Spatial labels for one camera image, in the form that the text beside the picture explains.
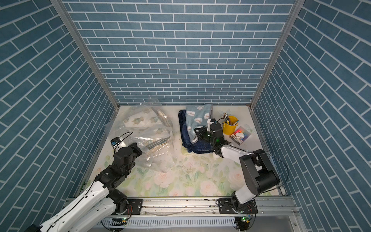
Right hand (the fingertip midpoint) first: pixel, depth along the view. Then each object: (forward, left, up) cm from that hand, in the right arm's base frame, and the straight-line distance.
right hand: (194, 130), depth 88 cm
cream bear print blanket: (+11, +34, -6) cm, 37 cm away
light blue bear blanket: (+16, -1, -5) cm, 17 cm away
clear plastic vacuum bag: (-9, +23, -13) cm, 28 cm away
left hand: (-13, +29, +3) cm, 31 cm away
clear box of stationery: (+7, -31, -11) cm, 34 cm away
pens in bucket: (+11, -19, +3) cm, 22 cm away
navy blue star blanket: (-7, -5, -8) cm, 11 cm away
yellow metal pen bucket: (+7, -23, -6) cm, 25 cm away
